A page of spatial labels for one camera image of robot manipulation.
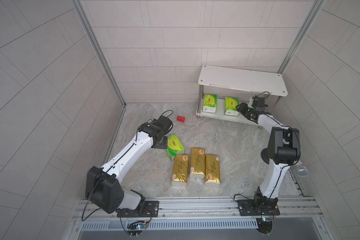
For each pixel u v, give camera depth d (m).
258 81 0.84
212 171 0.77
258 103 0.77
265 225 0.68
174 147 0.87
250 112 0.86
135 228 0.65
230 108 0.98
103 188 0.39
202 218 0.69
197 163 0.79
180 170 0.77
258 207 0.65
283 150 0.53
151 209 0.70
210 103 1.00
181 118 1.07
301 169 0.65
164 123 0.62
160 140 0.60
